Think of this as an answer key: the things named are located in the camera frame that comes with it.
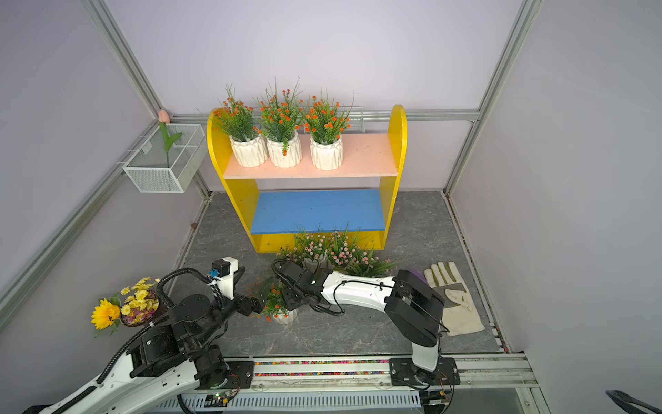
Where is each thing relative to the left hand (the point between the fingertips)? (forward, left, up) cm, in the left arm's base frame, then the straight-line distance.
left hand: (259, 276), depth 67 cm
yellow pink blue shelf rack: (+36, -1, -12) cm, 38 cm away
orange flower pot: (-5, -3, -9) cm, 11 cm away
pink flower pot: (+13, -7, -12) cm, 18 cm away
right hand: (+2, -5, -18) cm, 19 cm away
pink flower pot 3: (+11, -23, -9) cm, 27 cm away
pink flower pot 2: (+13, -13, -9) cm, 21 cm away
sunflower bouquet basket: (-6, +30, 0) cm, 30 cm away
